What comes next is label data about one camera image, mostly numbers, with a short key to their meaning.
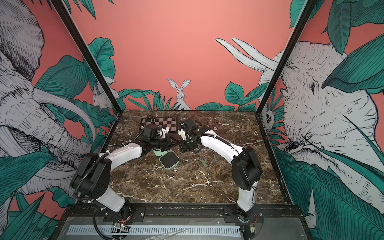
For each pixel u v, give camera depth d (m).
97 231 0.67
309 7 0.69
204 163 0.93
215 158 0.95
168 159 0.93
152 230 0.70
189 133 0.67
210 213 0.75
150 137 0.72
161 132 0.76
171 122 1.10
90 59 0.88
